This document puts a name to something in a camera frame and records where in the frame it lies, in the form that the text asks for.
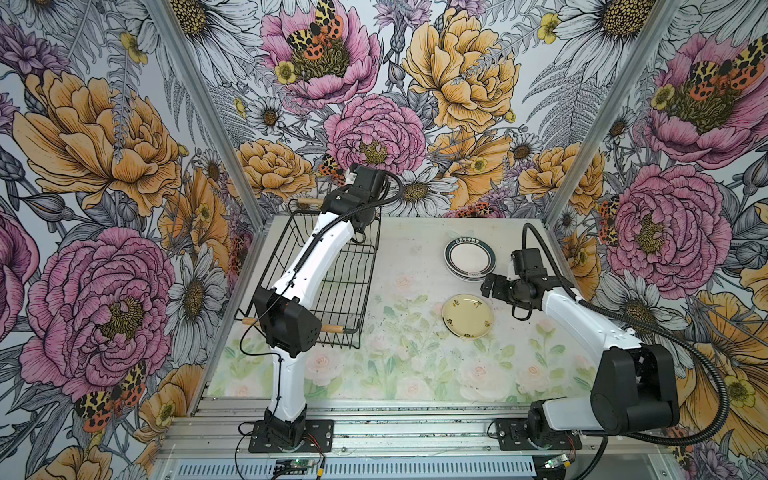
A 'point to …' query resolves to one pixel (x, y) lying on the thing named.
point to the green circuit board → (303, 463)
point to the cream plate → (467, 316)
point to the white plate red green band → (469, 258)
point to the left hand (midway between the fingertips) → (338, 214)
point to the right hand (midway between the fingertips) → (496, 299)
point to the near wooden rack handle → (325, 328)
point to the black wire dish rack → (341, 300)
